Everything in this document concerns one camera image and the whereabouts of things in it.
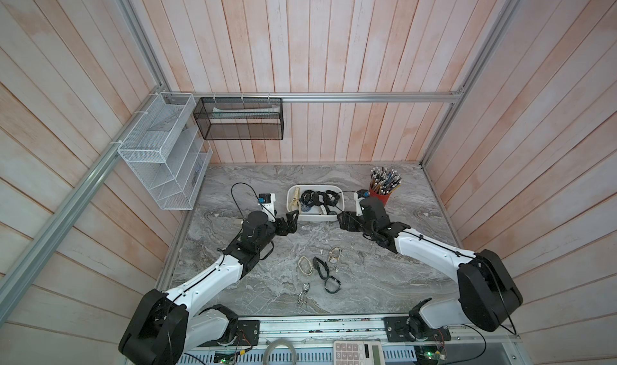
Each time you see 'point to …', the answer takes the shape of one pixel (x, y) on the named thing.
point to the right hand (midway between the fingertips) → (344, 215)
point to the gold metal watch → (334, 254)
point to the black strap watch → (322, 268)
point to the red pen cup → (384, 198)
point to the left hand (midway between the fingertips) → (288, 214)
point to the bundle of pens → (384, 180)
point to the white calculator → (357, 353)
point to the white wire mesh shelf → (166, 146)
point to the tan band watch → (311, 266)
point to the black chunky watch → (308, 198)
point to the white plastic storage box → (317, 213)
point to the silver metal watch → (306, 286)
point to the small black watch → (337, 280)
